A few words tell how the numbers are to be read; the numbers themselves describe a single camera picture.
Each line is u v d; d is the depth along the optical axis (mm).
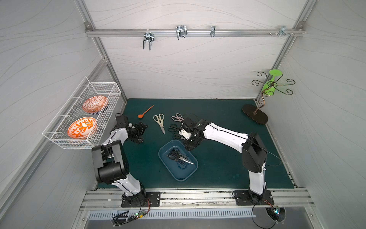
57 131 560
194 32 788
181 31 764
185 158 861
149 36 783
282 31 764
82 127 634
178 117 1085
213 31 748
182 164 844
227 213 702
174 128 1013
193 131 638
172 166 840
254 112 1098
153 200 733
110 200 747
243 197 736
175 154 877
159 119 1074
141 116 1087
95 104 730
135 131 827
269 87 868
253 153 483
